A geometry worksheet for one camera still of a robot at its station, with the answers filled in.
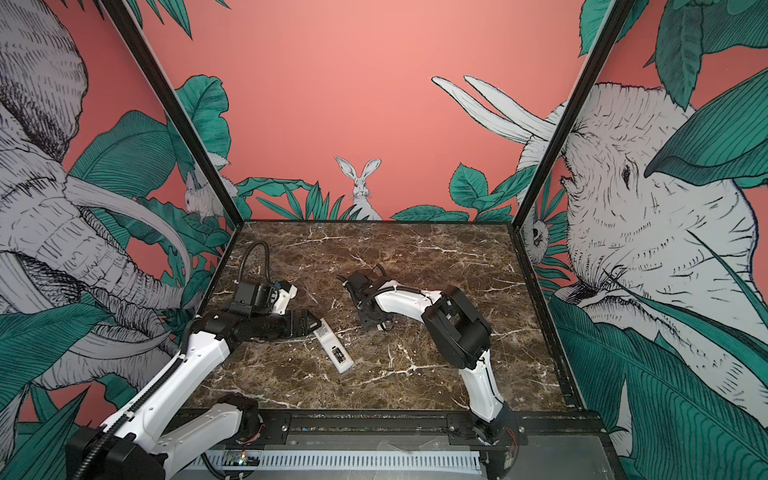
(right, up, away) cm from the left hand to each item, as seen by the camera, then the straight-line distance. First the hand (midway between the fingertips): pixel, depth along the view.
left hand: (308, 321), depth 78 cm
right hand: (+15, -2, +15) cm, 22 cm away
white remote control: (+5, -9, +8) cm, 13 cm away
